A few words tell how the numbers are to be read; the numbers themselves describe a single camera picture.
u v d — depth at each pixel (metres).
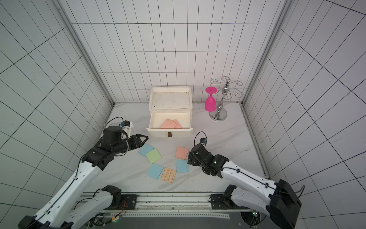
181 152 0.90
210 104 1.00
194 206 0.73
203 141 0.73
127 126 0.66
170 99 0.90
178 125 0.86
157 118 0.88
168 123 0.87
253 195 0.46
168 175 0.82
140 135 0.67
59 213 0.39
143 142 0.68
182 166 0.86
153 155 0.90
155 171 0.84
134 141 0.64
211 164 0.57
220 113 1.12
